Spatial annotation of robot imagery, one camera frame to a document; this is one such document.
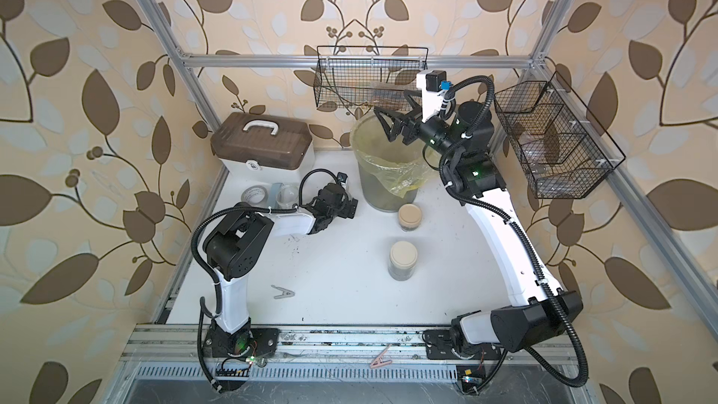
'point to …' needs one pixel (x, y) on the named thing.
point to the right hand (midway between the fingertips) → (390, 101)
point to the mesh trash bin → (377, 193)
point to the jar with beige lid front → (403, 259)
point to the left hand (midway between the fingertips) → (340, 194)
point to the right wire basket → (564, 152)
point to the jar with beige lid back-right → (409, 216)
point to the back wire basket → (355, 78)
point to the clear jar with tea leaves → (287, 195)
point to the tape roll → (255, 195)
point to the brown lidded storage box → (263, 147)
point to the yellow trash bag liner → (409, 167)
